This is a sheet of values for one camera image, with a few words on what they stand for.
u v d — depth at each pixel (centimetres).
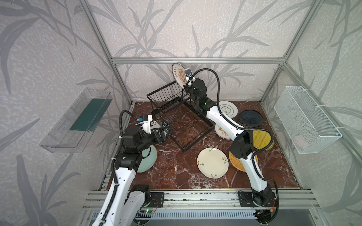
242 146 56
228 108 116
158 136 62
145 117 63
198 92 63
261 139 98
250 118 108
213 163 87
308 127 61
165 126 105
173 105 148
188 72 68
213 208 72
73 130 64
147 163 86
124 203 56
